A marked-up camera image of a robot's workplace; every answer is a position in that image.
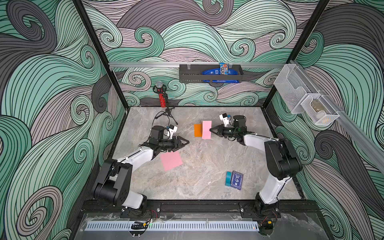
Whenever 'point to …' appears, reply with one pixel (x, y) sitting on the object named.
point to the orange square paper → (198, 130)
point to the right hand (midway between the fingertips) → (211, 129)
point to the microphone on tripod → (160, 88)
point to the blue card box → (236, 180)
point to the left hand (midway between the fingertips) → (187, 142)
